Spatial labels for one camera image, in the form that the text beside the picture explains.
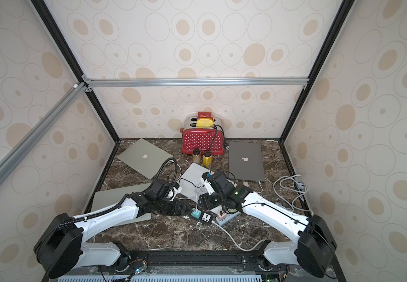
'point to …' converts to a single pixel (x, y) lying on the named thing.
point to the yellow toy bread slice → (204, 122)
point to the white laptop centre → (193, 174)
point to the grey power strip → (230, 217)
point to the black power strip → (206, 217)
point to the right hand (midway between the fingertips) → (202, 202)
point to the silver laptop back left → (145, 157)
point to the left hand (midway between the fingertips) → (188, 211)
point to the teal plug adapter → (196, 213)
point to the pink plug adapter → (222, 217)
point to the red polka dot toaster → (205, 138)
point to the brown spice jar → (196, 156)
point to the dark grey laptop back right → (245, 161)
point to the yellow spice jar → (207, 158)
